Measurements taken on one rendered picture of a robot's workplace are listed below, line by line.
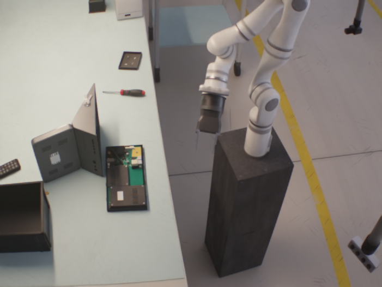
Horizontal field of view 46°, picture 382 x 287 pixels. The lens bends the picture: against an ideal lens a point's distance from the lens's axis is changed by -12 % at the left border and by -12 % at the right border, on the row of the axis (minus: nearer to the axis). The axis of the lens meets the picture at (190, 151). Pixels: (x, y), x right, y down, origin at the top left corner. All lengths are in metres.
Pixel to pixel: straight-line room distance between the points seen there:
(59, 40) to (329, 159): 1.83
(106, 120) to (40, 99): 0.33
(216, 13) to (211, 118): 2.16
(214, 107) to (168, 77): 1.98
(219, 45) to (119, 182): 0.54
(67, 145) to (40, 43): 0.82
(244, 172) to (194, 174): 1.08
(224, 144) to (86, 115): 0.63
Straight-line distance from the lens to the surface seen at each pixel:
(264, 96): 1.72
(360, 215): 2.99
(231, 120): 3.26
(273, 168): 1.93
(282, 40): 1.61
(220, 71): 1.59
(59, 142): 1.59
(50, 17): 2.51
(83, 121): 1.58
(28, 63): 2.23
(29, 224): 1.63
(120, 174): 1.67
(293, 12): 1.55
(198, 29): 3.47
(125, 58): 2.12
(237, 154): 1.95
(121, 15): 2.35
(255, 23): 1.58
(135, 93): 1.93
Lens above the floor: 2.34
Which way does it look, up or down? 50 degrees down
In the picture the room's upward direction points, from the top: 3 degrees clockwise
